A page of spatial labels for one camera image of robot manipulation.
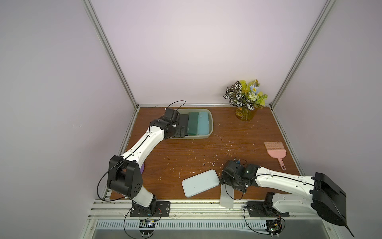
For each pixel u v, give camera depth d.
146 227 0.72
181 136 0.78
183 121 1.04
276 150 0.95
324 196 0.40
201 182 0.81
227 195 0.67
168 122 0.65
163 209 0.74
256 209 0.72
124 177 0.43
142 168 0.87
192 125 1.05
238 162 0.77
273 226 0.70
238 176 0.62
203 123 1.04
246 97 0.92
